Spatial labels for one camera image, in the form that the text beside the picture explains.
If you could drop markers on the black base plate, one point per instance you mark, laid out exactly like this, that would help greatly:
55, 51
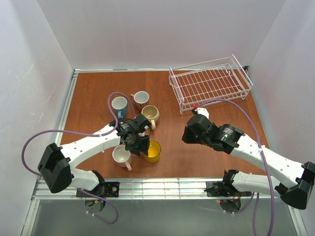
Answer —
223, 189
113, 189

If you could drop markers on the white mug brown dots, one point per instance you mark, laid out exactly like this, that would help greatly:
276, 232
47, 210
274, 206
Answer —
141, 99

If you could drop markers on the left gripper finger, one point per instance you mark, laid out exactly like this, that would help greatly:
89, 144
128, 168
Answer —
144, 143
134, 149

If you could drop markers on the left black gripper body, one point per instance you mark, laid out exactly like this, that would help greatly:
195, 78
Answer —
139, 148

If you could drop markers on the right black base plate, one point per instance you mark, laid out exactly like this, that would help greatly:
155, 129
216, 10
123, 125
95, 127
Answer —
223, 189

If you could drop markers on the white wire dish rack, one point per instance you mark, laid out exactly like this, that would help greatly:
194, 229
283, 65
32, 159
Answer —
197, 83

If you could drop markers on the yellow textured cup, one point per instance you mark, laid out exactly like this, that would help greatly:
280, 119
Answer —
154, 152

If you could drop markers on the blue mug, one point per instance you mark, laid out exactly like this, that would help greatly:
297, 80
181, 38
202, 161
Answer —
119, 104

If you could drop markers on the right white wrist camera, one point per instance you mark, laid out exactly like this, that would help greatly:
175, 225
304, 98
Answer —
201, 111

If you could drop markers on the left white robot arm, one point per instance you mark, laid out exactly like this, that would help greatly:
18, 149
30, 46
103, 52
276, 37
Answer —
58, 165

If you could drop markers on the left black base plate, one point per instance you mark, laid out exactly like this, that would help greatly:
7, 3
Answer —
113, 189

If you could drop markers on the white mug pink handle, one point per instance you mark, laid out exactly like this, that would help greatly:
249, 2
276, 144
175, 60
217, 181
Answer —
122, 157

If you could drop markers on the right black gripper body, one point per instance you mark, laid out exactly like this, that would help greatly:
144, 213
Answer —
191, 134

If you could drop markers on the beige round mug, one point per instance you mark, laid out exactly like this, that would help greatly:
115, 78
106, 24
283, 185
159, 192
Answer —
151, 113

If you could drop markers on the aluminium frame rail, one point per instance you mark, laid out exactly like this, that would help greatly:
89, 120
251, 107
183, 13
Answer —
139, 189

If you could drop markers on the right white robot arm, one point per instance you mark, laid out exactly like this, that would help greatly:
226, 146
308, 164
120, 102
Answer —
290, 181

